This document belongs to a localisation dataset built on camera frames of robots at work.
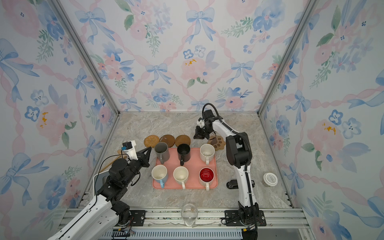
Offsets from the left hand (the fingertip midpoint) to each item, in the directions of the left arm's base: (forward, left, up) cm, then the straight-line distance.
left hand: (151, 147), depth 75 cm
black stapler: (-12, -43, -18) cm, 48 cm away
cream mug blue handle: (-6, -2, -20) cm, 21 cm away
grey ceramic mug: (+6, -3, -14) cm, 16 cm away
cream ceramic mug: (-6, -14, -19) cm, 24 cm away
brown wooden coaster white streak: (+20, -4, -21) cm, 29 cm away
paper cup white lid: (-10, -63, -15) cm, 65 cm away
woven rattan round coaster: (+19, +8, -22) cm, 30 cm away
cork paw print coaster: (+18, -38, -22) cm, 48 cm away
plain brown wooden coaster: (+20, -14, -21) cm, 32 cm away
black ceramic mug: (+6, -15, -16) cm, 23 cm away
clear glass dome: (-26, -20, -23) cm, 40 cm away
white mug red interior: (-7, -29, -20) cm, 36 cm away
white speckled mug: (+8, -30, -20) cm, 37 cm away
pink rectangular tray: (+1, -22, -22) cm, 31 cm away
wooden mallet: (-9, +10, +7) cm, 15 cm away
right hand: (+20, -22, -18) cm, 34 cm away
